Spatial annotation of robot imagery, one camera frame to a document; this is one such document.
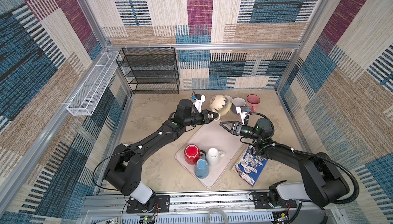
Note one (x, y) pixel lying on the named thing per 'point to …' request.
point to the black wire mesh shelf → (150, 70)
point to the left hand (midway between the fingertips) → (219, 113)
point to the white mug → (213, 156)
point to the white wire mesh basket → (85, 102)
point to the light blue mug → (201, 169)
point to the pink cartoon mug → (252, 102)
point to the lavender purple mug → (237, 102)
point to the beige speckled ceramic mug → (219, 105)
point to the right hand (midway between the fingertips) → (220, 126)
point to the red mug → (192, 154)
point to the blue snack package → (250, 166)
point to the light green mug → (230, 100)
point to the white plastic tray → (212, 135)
